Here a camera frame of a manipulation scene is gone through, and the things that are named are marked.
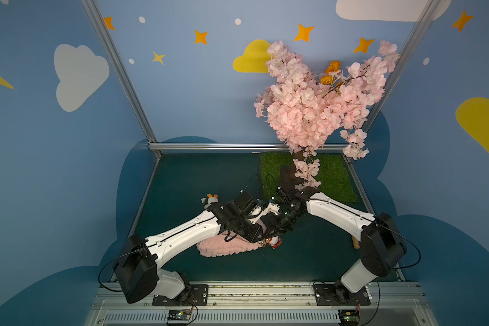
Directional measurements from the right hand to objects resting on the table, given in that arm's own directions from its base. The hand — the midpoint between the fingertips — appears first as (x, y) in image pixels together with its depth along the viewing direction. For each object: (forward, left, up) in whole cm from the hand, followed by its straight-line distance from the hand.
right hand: (268, 235), depth 78 cm
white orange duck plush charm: (+18, +28, -6) cm, 34 cm away
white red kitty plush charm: (-1, -3, -5) cm, 6 cm away
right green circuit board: (-23, -30, -13) cm, 41 cm away
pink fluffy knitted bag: (-5, +20, -3) cm, 21 cm away
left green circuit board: (-27, +31, -12) cm, 43 cm away
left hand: (0, +3, +2) cm, 3 cm away
